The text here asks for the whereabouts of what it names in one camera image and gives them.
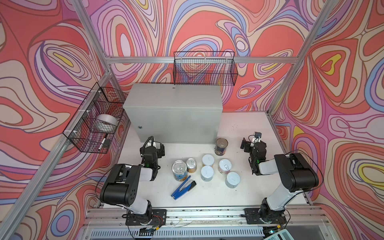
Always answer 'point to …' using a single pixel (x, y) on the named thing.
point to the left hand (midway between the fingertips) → (154, 143)
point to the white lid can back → (208, 160)
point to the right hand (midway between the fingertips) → (251, 141)
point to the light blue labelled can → (179, 169)
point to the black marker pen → (101, 143)
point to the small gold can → (191, 165)
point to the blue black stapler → (187, 185)
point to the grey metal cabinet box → (174, 113)
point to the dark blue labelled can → (221, 146)
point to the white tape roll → (109, 118)
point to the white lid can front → (207, 173)
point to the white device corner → (282, 235)
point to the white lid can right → (232, 179)
